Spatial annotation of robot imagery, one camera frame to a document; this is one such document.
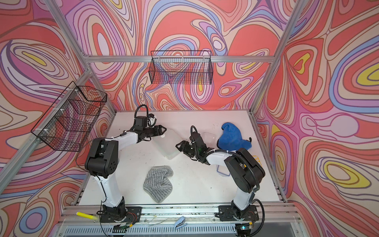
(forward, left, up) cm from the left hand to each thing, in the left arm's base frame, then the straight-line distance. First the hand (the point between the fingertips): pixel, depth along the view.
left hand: (164, 130), depth 99 cm
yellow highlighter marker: (-49, +33, -8) cm, 60 cm away
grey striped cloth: (-35, +1, -4) cm, 35 cm away
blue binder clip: (-51, -12, -8) cm, 53 cm away
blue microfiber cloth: (-4, -46, -5) cm, 47 cm away
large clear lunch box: (-9, -2, -4) cm, 10 cm away
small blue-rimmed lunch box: (-25, -37, -9) cm, 46 cm away
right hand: (-15, -10, -2) cm, 19 cm away
